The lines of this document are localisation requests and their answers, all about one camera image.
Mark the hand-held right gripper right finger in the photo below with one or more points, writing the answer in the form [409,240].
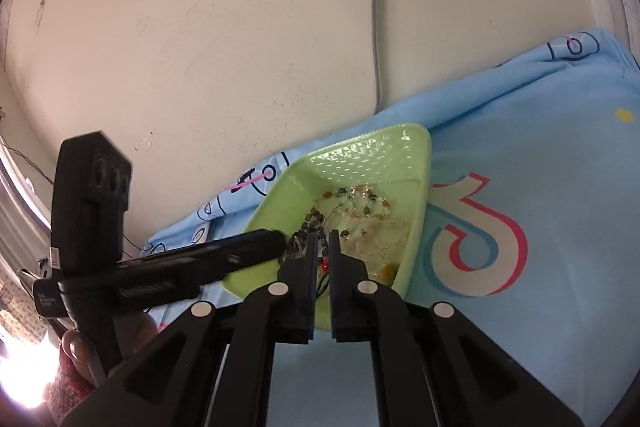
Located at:
[345,287]

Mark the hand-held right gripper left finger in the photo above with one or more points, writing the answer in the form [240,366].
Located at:
[300,287]

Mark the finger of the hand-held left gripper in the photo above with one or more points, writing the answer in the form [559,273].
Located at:
[240,267]
[240,244]

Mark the green plastic basket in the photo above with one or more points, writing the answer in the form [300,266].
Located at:
[380,157]

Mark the person's left forearm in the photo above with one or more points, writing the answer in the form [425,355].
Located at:
[70,397]

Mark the person's left hand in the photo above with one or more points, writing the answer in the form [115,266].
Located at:
[75,349]

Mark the beige curtain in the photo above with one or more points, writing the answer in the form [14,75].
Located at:
[20,217]

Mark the small wall sticker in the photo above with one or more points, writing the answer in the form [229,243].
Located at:
[145,143]

